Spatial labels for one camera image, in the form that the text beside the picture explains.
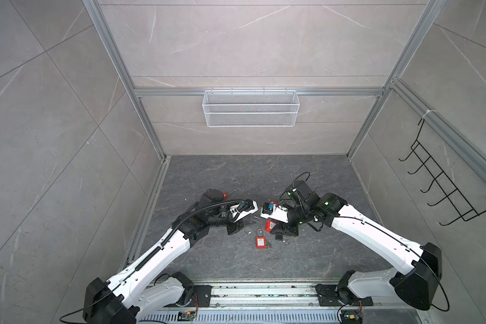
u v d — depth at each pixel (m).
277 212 0.62
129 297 0.39
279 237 0.87
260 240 0.86
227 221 0.61
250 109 1.01
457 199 0.59
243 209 0.58
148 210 1.00
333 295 0.74
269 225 0.70
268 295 0.75
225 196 1.01
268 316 0.70
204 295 0.73
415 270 0.39
